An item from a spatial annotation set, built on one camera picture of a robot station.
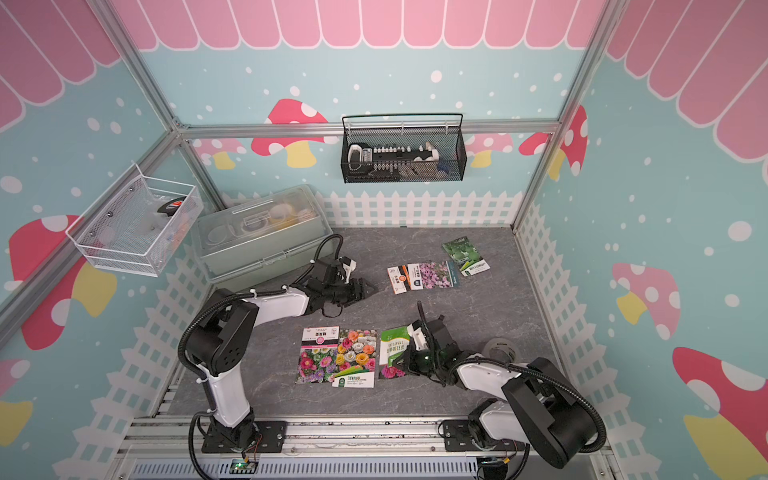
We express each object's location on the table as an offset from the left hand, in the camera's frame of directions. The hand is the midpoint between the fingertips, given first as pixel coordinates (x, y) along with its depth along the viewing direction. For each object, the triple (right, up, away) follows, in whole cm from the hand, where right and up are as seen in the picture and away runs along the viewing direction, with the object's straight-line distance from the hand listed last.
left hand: (372, 296), depth 94 cm
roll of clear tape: (+39, -15, -6) cm, 42 cm away
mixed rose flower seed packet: (-4, -16, -6) cm, 18 cm away
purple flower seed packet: (+21, +6, +12) cm, 25 cm away
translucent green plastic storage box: (-34, +19, -2) cm, 39 cm away
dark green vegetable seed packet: (+34, +11, +16) cm, 39 cm away
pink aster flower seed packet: (-15, -16, -6) cm, 23 cm away
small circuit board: (-30, -38, -22) cm, 54 cm away
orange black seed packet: (+11, +5, +12) cm, 17 cm away
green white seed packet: (+6, -14, -5) cm, 16 cm away
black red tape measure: (-51, +25, -16) cm, 60 cm away
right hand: (+7, -18, -9) cm, 21 cm away
